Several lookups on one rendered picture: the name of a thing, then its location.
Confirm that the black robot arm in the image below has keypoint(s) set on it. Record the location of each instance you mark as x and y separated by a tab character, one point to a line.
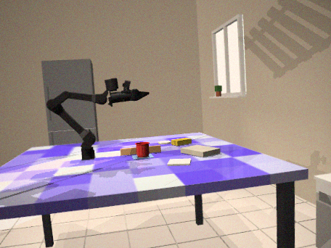
88	137

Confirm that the yellow rectangular block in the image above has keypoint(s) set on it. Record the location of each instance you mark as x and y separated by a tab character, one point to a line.
182	141

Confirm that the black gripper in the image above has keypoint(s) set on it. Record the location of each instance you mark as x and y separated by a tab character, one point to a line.
133	95

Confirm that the tan wooden bar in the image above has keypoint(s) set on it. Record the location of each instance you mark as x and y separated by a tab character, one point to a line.
128	151

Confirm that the red cup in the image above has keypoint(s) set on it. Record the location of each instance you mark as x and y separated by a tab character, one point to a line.
142	149

